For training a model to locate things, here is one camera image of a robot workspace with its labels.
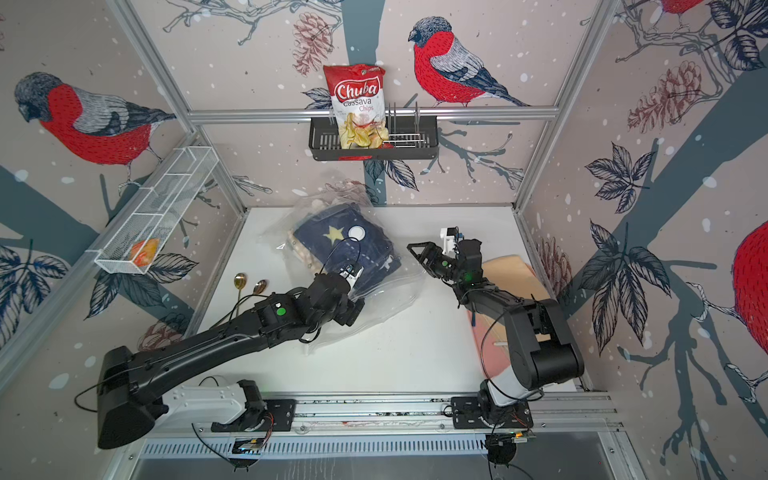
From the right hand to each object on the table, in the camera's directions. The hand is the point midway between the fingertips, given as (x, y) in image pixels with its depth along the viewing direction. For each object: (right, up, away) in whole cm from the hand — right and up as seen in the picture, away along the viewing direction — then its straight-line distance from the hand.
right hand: (411, 252), depth 87 cm
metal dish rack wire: (-1, +36, +9) cm, 37 cm away
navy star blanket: (-22, +5, +8) cm, 24 cm away
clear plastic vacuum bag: (-6, -17, +4) cm, 19 cm away
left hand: (-15, -9, -11) cm, 20 cm away
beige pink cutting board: (+36, -9, +12) cm, 39 cm away
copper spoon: (-50, -12, +11) cm, 53 cm away
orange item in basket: (-62, +2, -20) cm, 65 cm away
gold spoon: (-57, -11, +11) cm, 59 cm away
